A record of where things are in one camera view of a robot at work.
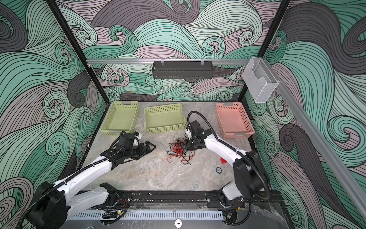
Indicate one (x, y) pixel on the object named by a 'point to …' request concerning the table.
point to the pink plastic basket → (234, 121)
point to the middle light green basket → (164, 118)
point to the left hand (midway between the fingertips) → (152, 148)
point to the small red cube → (223, 161)
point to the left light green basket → (121, 116)
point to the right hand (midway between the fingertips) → (185, 147)
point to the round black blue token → (218, 170)
